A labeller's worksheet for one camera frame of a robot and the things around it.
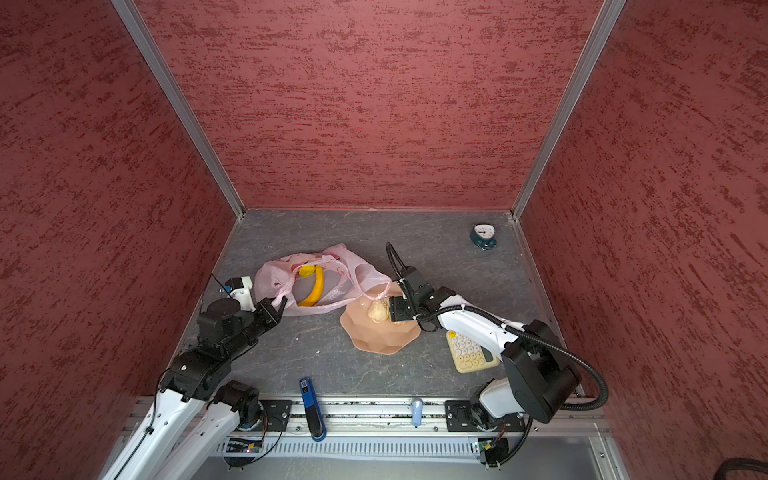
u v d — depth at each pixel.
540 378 0.43
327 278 0.99
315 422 0.71
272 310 0.65
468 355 0.83
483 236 1.09
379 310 0.87
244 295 0.66
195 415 0.49
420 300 0.66
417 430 0.73
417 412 0.73
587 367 0.39
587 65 0.79
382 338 0.86
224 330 0.53
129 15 0.71
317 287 0.96
